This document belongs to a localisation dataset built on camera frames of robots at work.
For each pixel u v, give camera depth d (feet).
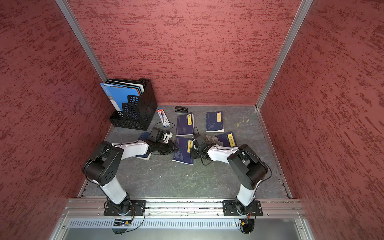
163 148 2.67
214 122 3.58
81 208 2.52
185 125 3.50
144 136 3.29
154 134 2.55
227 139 3.28
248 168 1.56
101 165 1.57
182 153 2.96
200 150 2.42
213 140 3.10
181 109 3.82
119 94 2.96
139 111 2.96
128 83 2.95
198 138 2.45
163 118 3.65
